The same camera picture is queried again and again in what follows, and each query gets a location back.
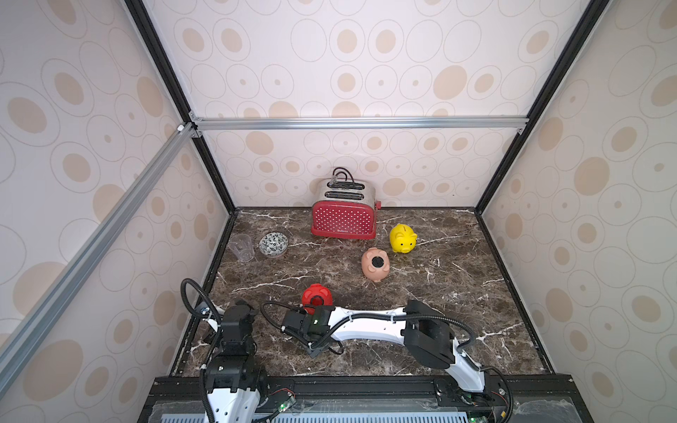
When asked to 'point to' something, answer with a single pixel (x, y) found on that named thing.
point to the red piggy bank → (316, 295)
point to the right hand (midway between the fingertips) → (322, 337)
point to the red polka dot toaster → (345, 208)
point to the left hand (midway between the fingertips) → (236, 304)
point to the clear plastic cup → (241, 245)
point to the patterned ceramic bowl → (273, 244)
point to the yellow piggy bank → (403, 239)
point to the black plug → (377, 261)
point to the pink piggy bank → (374, 273)
